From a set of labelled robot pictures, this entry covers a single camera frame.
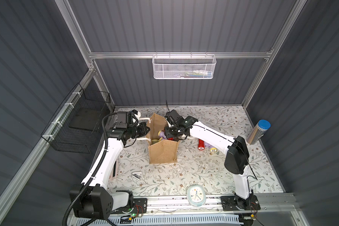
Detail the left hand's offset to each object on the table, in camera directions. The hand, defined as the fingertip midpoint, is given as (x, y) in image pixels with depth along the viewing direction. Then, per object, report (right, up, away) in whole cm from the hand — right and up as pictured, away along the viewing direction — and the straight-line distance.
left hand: (151, 129), depth 78 cm
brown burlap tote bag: (+8, -13, +5) cm, 16 cm away
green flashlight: (0, -9, +12) cm, 15 cm away
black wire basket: (-38, +2, -7) cm, 39 cm away
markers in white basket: (+29, +36, +14) cm, 48 cm away
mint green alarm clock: (+25, -35, -3) cm, 43 cm away
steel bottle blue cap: (+65, 0, +7) cm, 66 cm away
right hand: (+9, -3, +8) cm, 13 cm away
